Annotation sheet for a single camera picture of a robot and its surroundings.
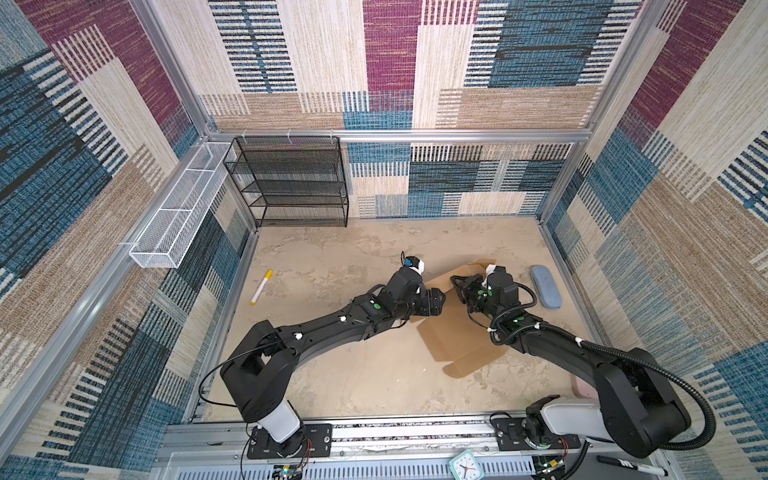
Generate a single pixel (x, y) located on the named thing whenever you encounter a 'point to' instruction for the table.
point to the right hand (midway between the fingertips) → (448, 281)
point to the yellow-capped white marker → (261, 287)
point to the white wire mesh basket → (165, 241)
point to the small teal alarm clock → (466, 466)
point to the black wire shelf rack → (291, 181)
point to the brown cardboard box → (458, 335)
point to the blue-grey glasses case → (547, 289)
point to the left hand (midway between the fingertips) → (438, 294)
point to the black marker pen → (633, 465)
